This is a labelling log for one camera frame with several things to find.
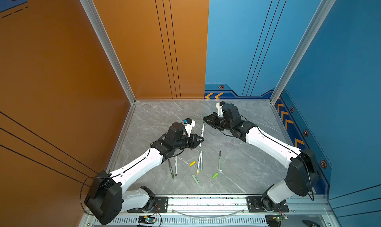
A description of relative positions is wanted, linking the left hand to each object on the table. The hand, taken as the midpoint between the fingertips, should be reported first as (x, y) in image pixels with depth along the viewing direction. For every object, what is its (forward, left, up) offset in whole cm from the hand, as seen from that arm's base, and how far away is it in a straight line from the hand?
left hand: (204, 138), depth 77 cm
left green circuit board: (-33, +29, -21) cm, 48 cm away
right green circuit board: (-32, -36, -18) cm, 52 cm away
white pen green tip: (+3, +1, +1) cm, 3 cm away
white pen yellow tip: (-11, +3, -18) cm, 21 cm away
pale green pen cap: (-15, +4, -18) cm, 24 cm away
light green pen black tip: (-5, -10, -18) cm, 21 cm away
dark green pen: (-10, +18, -19) cm, 28 cm away
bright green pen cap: (-13, -7, -19) cm, 24 cm away
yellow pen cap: (-6, +6, -19) cm, 21 cm away
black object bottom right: (-34, -49, -18) cm, 62 cm away
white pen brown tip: (-8, +16, -18) cm, 26 cm away
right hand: (+10, +1, +4) cm, 11 cm away
